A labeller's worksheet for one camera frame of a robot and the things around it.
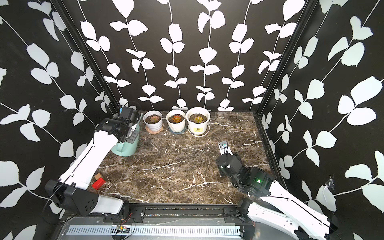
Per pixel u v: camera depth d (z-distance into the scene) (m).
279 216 0.54
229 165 0.46
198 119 1.01
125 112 0.58
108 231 0.70
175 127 1.01
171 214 0.75
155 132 1.06
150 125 1.01
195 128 1.01
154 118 1.04
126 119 0.57
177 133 1.06
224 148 0.56
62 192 0.38
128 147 0.79
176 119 1.04
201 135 1.05
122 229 0.70
